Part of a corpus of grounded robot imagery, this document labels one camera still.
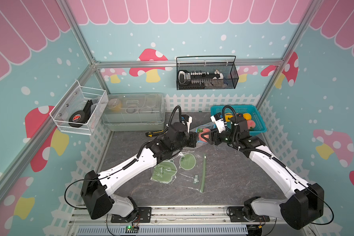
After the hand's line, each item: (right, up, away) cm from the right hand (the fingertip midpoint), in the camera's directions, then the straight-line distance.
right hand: (205, 133), depth 77 cm
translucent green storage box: (-44, +13, +23) cm, 52 cm away
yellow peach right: (+37, +11, +33) cm, 50 cm away
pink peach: (-1, +1, -1) cm, 2 cm away
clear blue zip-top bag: (-2, +2, 0) cm, 3 cm away
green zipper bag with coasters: (-10, -23, +12) cm, 28 cm away
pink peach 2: (+37, +6, +28) cm, 47 cm away
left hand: (-4, -2, -4) cm, 6 cm away
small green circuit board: (-38, -48, -4) cm, 61 cm away
